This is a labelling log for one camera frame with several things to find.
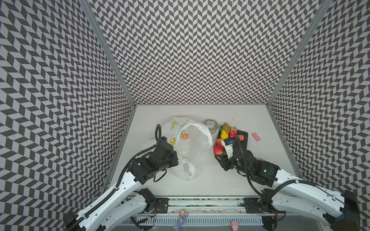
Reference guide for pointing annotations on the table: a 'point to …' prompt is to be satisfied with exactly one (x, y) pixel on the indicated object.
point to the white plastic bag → (189, 137)
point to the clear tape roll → (212, 125)
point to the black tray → (244, 142)
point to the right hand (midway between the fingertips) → (219, 158)
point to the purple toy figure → (182, 215)
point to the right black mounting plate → (251, 206)
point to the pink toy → (234, 225)
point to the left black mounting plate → (163, 203)
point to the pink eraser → (256, 136)
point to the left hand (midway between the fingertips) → (177, 158)
